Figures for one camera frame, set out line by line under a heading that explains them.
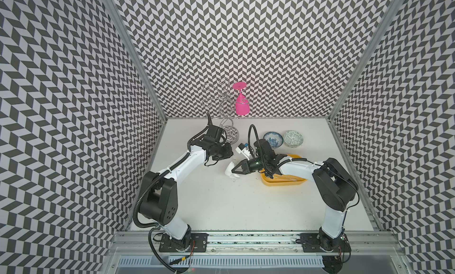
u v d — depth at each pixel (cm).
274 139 106
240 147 82
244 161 77
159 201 44
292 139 105
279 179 94
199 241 73
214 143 67
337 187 49
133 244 73
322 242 65
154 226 47
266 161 72
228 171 82
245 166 76
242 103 93
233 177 82
